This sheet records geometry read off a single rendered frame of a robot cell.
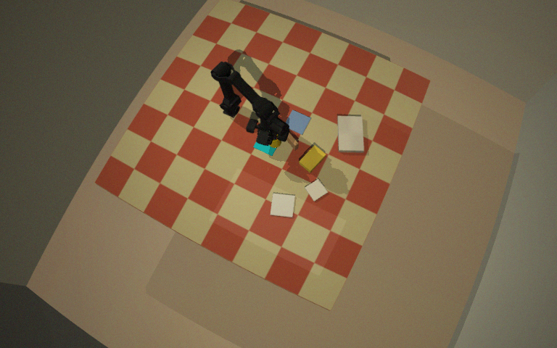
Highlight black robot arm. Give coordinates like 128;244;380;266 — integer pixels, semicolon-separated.
211;62;289;146

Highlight white square tile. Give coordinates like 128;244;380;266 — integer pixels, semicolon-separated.
270;194;295;218

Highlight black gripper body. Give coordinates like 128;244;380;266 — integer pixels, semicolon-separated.
246;119;289;141

